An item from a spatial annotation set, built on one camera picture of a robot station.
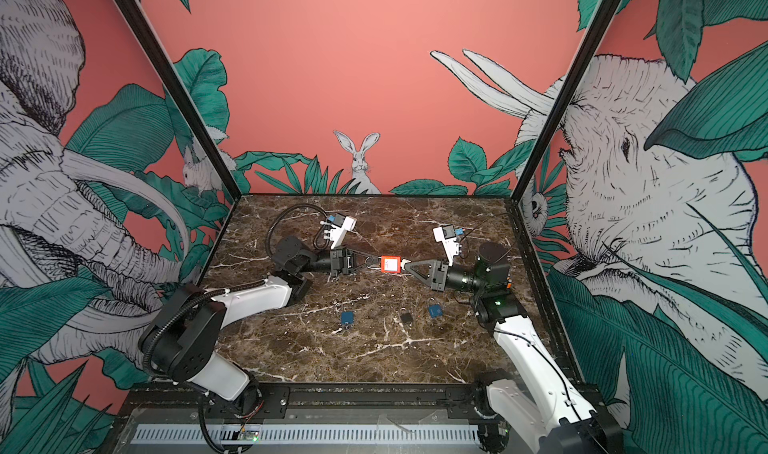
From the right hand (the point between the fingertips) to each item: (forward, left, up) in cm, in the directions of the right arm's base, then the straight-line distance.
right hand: (406, 270), depth 66 cm
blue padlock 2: (+3, -10, -29) cm, 31 cm away
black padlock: (+1, -1, -29) cm, 29 cm away
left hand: (+1, +7, 0) cm, 7 cm away
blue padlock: (0, +17, -29) cm, 33 cm away
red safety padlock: (+2, +3, 0) cm, 4 cm away
